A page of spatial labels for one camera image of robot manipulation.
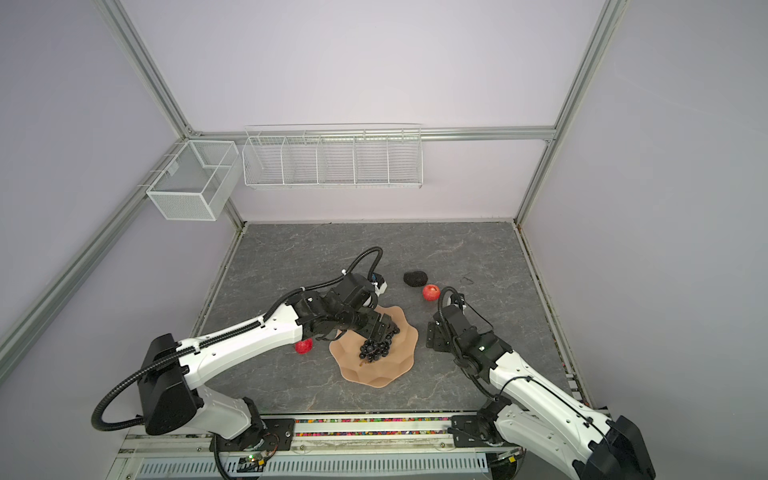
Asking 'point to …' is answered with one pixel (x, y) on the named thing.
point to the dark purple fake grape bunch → (373, 350)
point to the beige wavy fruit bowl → (346, 344)
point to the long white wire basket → (334, 156)
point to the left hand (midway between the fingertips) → (379, 325)
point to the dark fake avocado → (416, 278)
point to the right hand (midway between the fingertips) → (444, 332)
